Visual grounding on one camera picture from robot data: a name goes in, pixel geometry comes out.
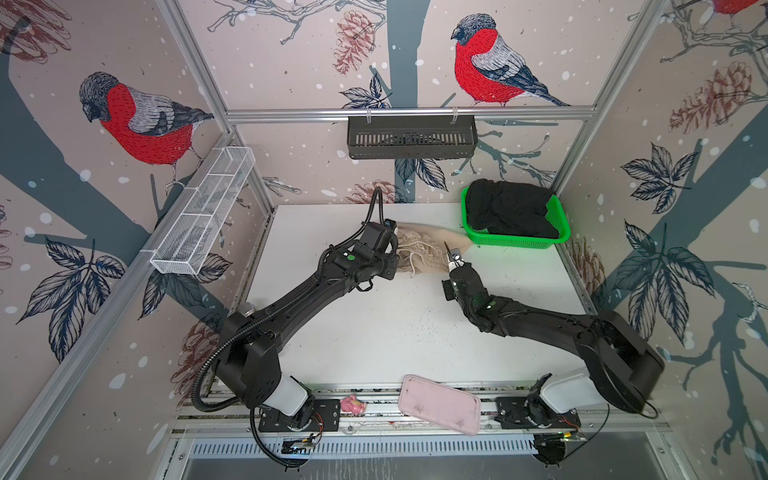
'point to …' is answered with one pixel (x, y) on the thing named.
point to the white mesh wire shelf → (203, 206)
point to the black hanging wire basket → (412, 137)
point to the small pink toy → (351, 406)
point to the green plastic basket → (555, 213)
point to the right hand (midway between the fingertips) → (451, 272)
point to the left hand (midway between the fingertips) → (389, 258)
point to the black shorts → (509, 208)
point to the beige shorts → (423, 249)
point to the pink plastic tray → (441, 404)
